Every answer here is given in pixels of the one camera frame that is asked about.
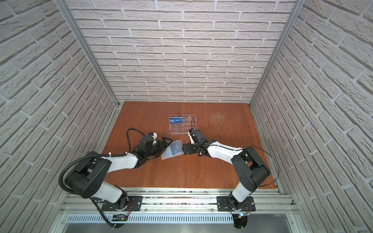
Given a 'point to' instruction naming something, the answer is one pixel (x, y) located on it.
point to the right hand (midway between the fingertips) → (191, 147)
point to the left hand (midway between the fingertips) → (173, 142)
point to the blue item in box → (176, 120)
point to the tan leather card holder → (174, 149)
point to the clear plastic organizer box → (181, 124)
